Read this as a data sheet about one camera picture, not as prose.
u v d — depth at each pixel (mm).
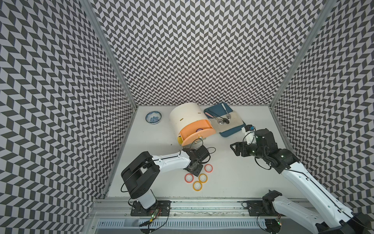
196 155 678
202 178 831
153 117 1100
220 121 1087
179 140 778
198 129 800
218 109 1177
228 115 1116
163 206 734
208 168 866
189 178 825
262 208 714
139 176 443
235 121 1075
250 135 665
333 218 383
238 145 656
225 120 1089
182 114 868
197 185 806
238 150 665
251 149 629
